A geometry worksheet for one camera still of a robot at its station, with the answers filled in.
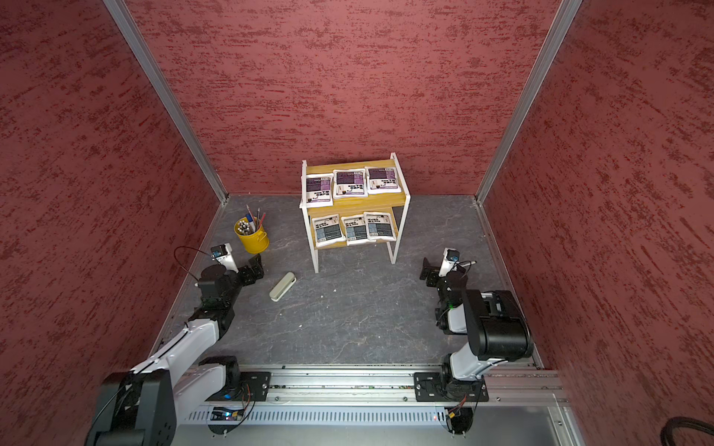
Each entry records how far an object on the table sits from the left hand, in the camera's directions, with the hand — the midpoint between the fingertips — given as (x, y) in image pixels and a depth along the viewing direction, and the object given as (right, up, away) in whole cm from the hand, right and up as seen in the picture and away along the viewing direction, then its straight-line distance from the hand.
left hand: (247, 263), depth 87 cm
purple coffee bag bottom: (+43, +25, -10) cm, 51 cm away
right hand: (+63, -1, +6) cm, 64 cm away
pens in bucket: (-3, +13, +11) cm, 17 cm away
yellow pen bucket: (-2, +7, +10) cm, 12 cm away
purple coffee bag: (+25, +22, -12) cm, 35 cm away
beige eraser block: (+11, -8, +3) cm, 14 cm away
